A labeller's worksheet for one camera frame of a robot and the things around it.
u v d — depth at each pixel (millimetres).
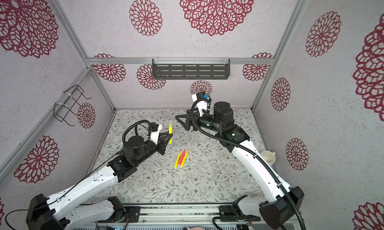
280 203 376
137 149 529
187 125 563
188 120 549
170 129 688
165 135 698
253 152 443
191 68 937
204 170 895
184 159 922
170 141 713
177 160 920
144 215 745
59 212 402
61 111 729
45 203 410
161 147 617
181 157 928
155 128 596
